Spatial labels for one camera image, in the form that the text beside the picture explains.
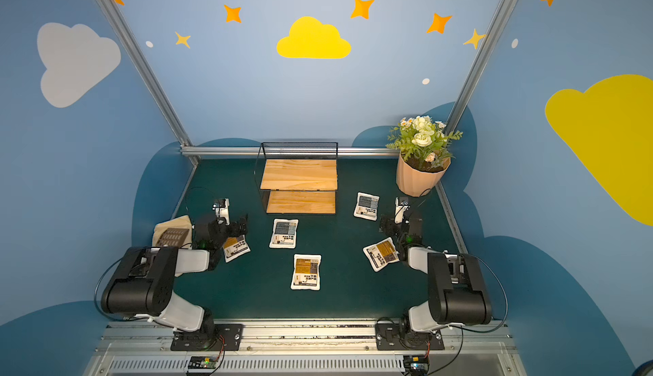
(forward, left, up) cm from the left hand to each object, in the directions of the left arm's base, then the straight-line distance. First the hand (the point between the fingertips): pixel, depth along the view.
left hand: (234, 212), depth 95 cm
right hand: (+2, -63, 0) cm, 63 cm away
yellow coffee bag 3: (-13, -56, -5) cm, 58 cm away
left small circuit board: (-46, -1, -8) cm, 47 cm away
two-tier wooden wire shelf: (+10, -24, +9) cm, 28 cm away
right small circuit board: (-45, -63, -9) cm, 78 cm away
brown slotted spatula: (-9, +21, -5) cm, 24 cm away
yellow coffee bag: (-11, -2, -6) cm, 13 cm away
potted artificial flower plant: (+19, -73, +14) cm, 76 cm away
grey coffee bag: (-6, -19, -6) cm, 21 cm away
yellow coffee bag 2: (-20, -29, -5) cm, 36 cm away
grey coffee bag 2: (+8, -52, -6) cm, 53 cm away
